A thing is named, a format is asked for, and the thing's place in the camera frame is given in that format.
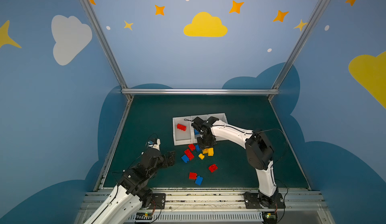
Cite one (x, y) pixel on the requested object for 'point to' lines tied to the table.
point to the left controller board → (143, 216)
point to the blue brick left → (185, 158)
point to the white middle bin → (193, 137)
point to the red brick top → (191, 146)
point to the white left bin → (183, 131)
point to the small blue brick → (197, 148)
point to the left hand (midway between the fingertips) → (167, 152)
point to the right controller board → (270, 217)
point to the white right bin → (221, 117)
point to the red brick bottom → (193, 176)
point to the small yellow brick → (201, 156)
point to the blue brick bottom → (199, 180)
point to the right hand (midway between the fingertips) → (204, 146)
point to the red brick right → (212, 168)
